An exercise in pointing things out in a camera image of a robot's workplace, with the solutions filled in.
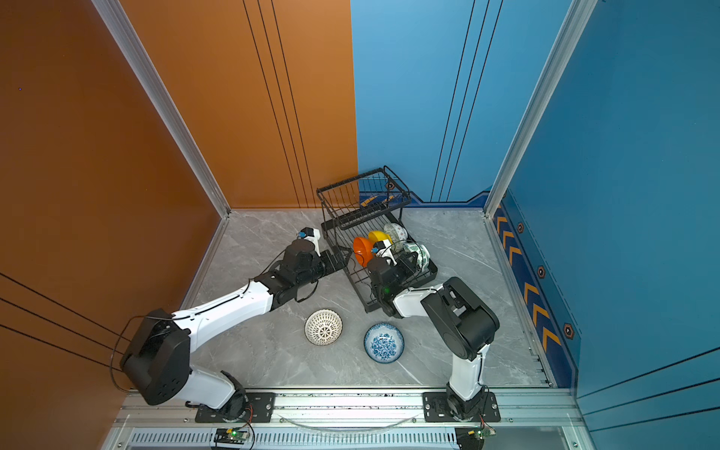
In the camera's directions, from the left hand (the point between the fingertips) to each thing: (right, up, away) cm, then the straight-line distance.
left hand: (345, 251), depth 84 cm
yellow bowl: (+11, +4, +15) cm, 19 cm away
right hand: (+24, -1, +6) cm, 25 cm away
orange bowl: (+5, 0, +10) cm, 12 cm away
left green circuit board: (-28, -46, -13) cm, 55 cm away
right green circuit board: (+36, -45, -14) cm, 59 cm away
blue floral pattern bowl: (+11, -28, 0) cm, 30 cm away
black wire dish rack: (+2, +18, +38) cm, 42 cm away
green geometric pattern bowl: (+17, +5, +14) cm, 23 cm away
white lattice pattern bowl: (-7, -24, +3) cm, 25 cm away
